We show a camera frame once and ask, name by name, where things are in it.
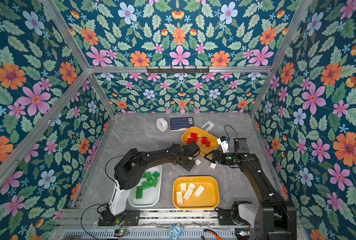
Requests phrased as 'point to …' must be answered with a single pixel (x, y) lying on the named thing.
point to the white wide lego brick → (199, 191)
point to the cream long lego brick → (179, 197)
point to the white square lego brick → (198, 162)
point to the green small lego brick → (154, 182)
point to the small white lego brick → (183, 186)
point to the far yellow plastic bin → (205, 135)
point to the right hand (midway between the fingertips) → (210, 156)
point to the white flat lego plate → (212, 165)
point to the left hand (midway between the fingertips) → (191, 162)
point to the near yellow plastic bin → (210, 198)
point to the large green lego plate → (139, 192)
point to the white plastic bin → (146, 193)
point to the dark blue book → (181, 122)
